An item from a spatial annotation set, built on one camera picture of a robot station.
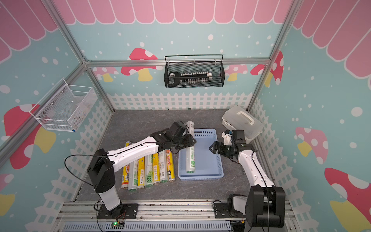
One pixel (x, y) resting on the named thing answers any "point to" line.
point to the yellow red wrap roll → (170, 166)
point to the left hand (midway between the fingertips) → (194, 144)
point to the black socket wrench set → (175, 79)
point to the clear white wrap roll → (163, 168)
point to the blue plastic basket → (208, 165)
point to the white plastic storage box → (239, 118)
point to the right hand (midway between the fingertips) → (216, 149)
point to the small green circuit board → (116, 225)
